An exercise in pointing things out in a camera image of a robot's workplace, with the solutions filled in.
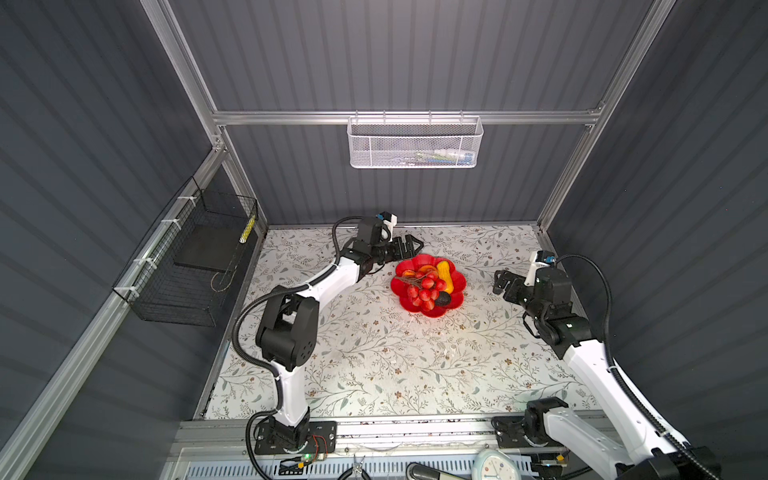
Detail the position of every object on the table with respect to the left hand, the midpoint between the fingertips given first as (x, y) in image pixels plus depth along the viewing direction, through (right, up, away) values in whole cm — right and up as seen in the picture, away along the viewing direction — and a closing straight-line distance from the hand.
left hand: (413, 245), depth 90 cm
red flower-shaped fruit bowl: (-4, -14, +2) cm, 15 cm away
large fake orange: (+6, -7, +11) cm, 14 cm away
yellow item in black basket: (-47, +4, -8) cm, 48 cm away
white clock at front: (+16, -51, -22) cm, 58 cm away
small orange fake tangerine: (-1, -9, +10) cm, 13 cm away
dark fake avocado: (+10, -17, +4) cm, 20 cm away
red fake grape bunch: (+4, -12, 0) cm, 13 cm away
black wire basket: (-58, -8, -18) cm, 62 cm away
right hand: (+27, -9, -11) cm, 30 cm away
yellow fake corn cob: (+11, -9, +10) cm, 18 cm away
